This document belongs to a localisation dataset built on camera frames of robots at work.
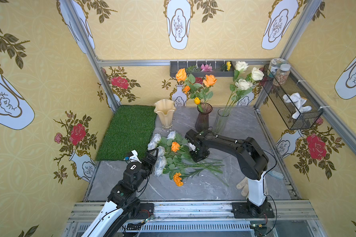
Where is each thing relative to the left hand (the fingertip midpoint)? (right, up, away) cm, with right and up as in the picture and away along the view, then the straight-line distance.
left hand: (152, 152), depth 78 cm
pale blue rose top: (-2, +2, +15) cm, 15 cm away
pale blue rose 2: (+4, -5, +4) cm, 8 cm away
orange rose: (+11, 0, +15) cm, 19 cm away
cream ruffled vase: (+5, +25, +21) cm, 33 cm away
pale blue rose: (+9, +7, +20) cm, 23 cm away
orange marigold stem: (+18, +35, +7) cm, 40 cm away
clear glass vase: (+41, +13, +22) cm, 48 cm away
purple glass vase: (+30, +24, +17) cm, 42 cm away
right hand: (+26, -6, +15) cm, 31 cm away
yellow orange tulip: (+24, +28, +5) cm, 37 cm away
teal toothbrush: (+70, -14, +8) cm, 72 cm away
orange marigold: (+14, -15, +2) cm, 20 cm away
